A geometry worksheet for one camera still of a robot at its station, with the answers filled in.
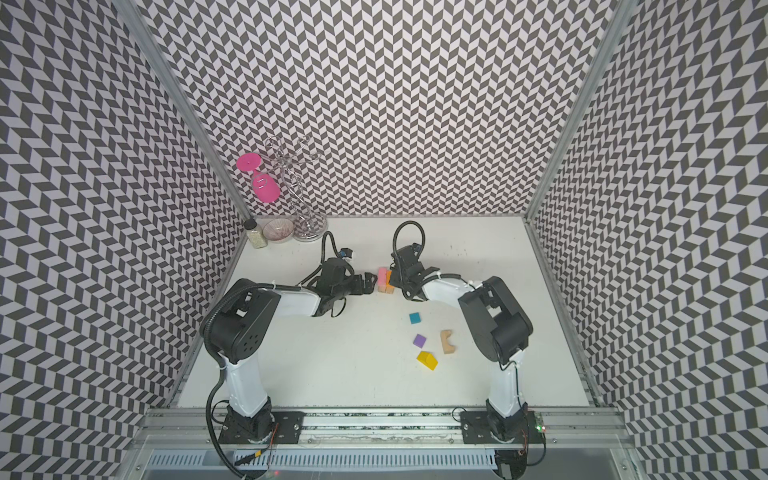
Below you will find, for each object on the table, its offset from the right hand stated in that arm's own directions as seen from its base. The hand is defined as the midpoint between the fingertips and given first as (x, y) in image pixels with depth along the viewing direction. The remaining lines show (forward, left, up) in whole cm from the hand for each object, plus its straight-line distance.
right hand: (397, 283), depth 97 cm
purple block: (-19, -6, -2) cm, 20 cm away
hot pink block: (+1, +5, +3) cm, 5 cm away
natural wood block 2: (-2, +2, 0) cm, 3 cm away
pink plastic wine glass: (+34, +48, +14) cm, 61 cm away
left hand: (+2, +10, 0) cm, 10 cm away
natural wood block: (-2, +5, 0) cm, 5 cm away
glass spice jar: (+18, +50, +6) cm, 54 cm away
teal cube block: (-12, -6, -2) cm, 13 cm away
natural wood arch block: (-22, -14, -1) cm, 26 cm away
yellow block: (-25, -9, -1) cm, 26 cm away
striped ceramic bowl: (+24, +45, +2) cm, 51 cm away
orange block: (+1, +3, +3) cm, 4 cm away
